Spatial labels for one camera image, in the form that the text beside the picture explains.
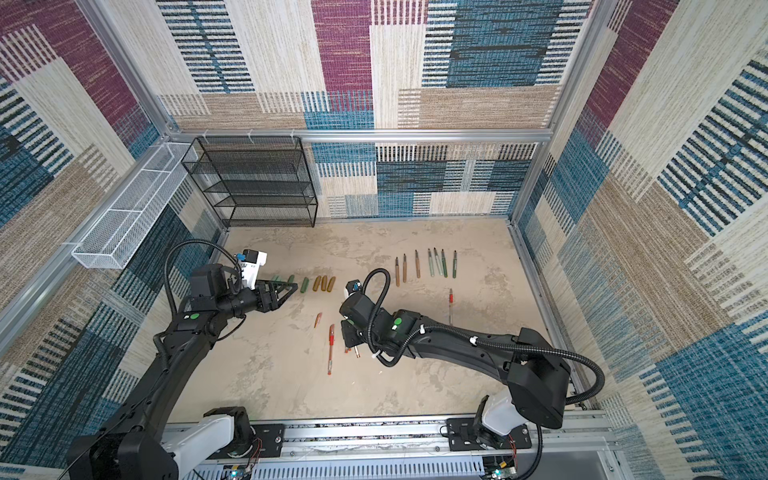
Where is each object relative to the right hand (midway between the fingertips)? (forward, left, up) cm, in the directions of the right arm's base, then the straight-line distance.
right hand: (350, 329), depth 79 cm
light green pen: (+30, -26, -13) cm, 42 cm away
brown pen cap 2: (+22, +9, -12) cm, 27 cm away
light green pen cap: (+25, +27, -11) cm, 38 cm away
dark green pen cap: (+25, +23, -12) cm, 35 cm away
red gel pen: (+2, +7, -12) cm, 14 cm away
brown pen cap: (+22, +14, -12) cm, 29 cm away
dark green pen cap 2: (+22, +18, -12) cm, 31 cm away
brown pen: (+30, -21, -13) cm, 39 cm away
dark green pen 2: (+29, -34, -13) cm, 47 cm away
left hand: (+9, +15, +9) cm, 20 cm away
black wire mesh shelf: (+56, +37, +5) cm, 67 cm away
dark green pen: (+30, -31, -13) cm, 45 cm away
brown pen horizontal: (+28, -16, -13) cm, 35 cm away
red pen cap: (+10, +12, -12) cm, 20 cm away
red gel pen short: (+12, -30, -13) cm, 35 cm away
